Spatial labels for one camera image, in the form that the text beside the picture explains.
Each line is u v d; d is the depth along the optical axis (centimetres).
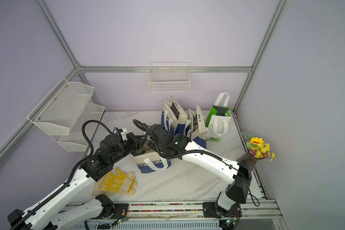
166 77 107
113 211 72
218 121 84
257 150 71
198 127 76
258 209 76
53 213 40
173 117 83
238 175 41
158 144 51
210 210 73
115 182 82
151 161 71
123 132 65
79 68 91
